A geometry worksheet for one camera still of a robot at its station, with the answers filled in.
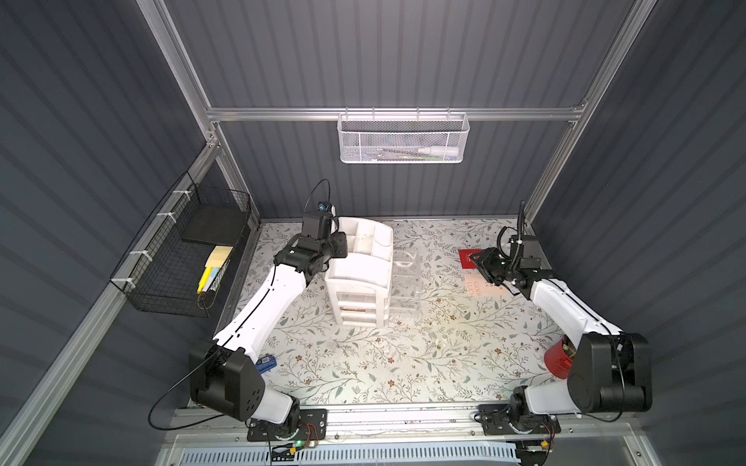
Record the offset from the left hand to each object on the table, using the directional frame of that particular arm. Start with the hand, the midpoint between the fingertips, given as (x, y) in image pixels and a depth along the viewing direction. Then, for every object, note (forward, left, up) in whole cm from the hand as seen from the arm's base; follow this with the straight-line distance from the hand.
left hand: (344, 240), depth 81 cm
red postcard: (+13, -43, -25) cm, 51 cm away
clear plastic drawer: (-3, -19, -25) cm, 32 cm away
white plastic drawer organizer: (-14, -5, -2) cm, 15 cm away
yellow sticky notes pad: (-6, +33, +1) cm, 34 cm away
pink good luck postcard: (0, -44, -25) cm, 51 cm away
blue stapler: (-27, +23, -22) cm, 41 cm away
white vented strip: (-48, -36, -26) cm, 65 cm away
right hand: (0, -40, -8) cm, 41 cm away
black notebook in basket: (+3, +36, +4) cm, 37 cm away
